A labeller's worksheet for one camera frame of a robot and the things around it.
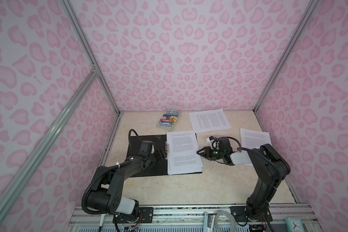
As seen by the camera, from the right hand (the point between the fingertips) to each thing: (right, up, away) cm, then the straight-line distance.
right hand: (200, 152), depth 92 cm
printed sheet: (-10, -3, +3) cm, 10 cm away
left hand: (-22, -1, 0) cm, 22 cm away
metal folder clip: (-21, +2, +6) cm, 22 cm away
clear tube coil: (+13, -28, -24) cm, 39 cm away
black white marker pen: (-51, -30, -21) cm, 63 cm away
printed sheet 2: (+10, +20, +22) cm, 32 cm away
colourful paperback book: (-21, +21, +21) cm, 37 cm away
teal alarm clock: (+41, -30, -23) cm, 56 cm away
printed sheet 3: (+40, +7, +12) cm, 42 cm away
